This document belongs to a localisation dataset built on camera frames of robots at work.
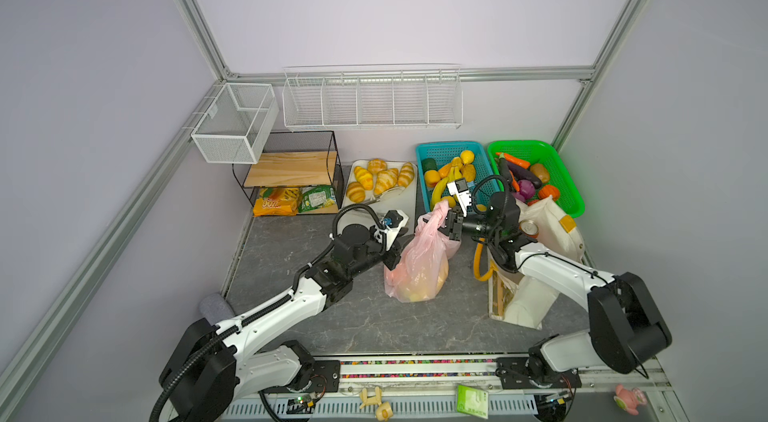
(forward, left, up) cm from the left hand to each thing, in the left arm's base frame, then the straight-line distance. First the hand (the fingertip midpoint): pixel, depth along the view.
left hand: (409, 235), depth 75 cm
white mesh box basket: (+40, +52, +6) cm, 66 cm away
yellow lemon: (+42, -27, -15) cm, 52 cm away
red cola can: (+6, -37, -11) cm, 39 cm away
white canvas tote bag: (-14, -30, -14) cm, 36 cm away
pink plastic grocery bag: (-6, -3, -7) cm, 10 cm away
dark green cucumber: (+36, -40, -16) cm, 56 cm away
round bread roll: (+43, +8, -18) cm, 47 cm away
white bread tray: (+28, +2, -20) cm, 34 cm away
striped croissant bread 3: (+38, -3, -19) cm, 43 cm away
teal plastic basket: (+5, -17, +12) cm, 21 cm away
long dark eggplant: (+36, -49, -20) cm, 64 cm away
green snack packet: (+26, +30, -15) cm, 43 cm away
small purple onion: (+26, -45, -16) cm, 54 cm away
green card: (-34, -12, -19) cm, 41 cm away
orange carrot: (+41, -46, -17) cm, 64 cm away
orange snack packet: (+25, +43, -15) cm, 52 cm away
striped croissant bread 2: (+35, +5, -18) cm, 40 cm away
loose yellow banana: (+36, -21, -17) cm, 45 cm away
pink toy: (-36, -48, -18) cm, 63 cm away
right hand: (+3, -4, +2) cm, 5 cm away
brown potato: (+34, -54, -17) cm, 66 cm away
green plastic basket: (+44, -56, -16) cm, 73 cm away
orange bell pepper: (+24, -53, -16) cm, 60 cm away
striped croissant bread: (+37, +13, -19) cm, 44 cm away
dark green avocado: (+42, -12, -18) cm, 47 cm away
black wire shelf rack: (+29, +34, -6) cm, 45 cm away
